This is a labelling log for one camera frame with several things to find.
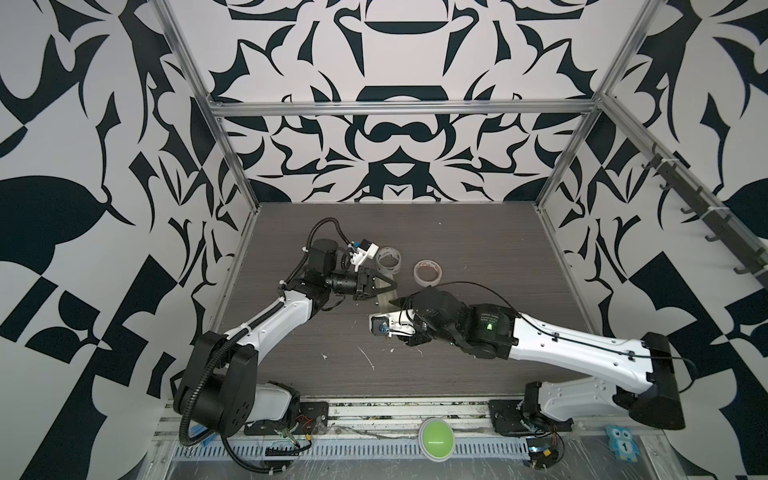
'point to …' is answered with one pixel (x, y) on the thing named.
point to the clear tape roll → (388, 250)
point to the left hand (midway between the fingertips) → (399, 285)
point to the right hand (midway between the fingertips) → (394, 302)
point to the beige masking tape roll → (431, 263)
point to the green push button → (436, 439)
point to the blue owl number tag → (622, 442)
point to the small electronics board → (542, 451)
